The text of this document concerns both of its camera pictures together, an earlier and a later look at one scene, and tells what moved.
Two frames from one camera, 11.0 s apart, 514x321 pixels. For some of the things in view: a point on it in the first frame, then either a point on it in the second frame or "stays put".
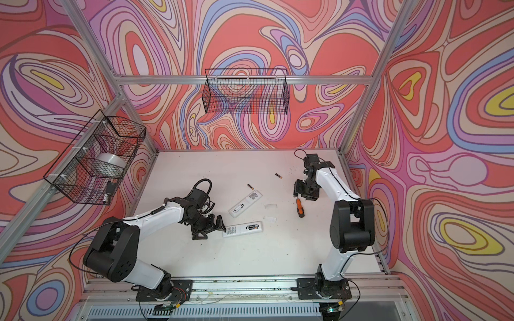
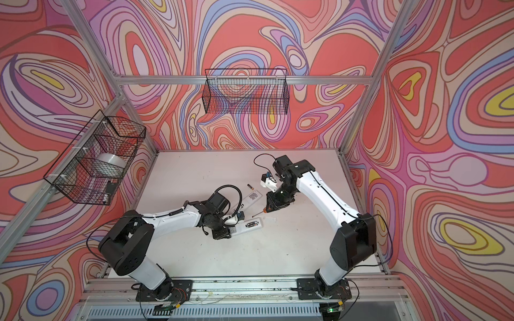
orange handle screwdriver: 300,210 to 264,210
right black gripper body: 308,188 to 282,197
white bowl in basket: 114,159 stays put
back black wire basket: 249,91 stays put
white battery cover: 270,219 stays put
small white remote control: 243,229 stays put
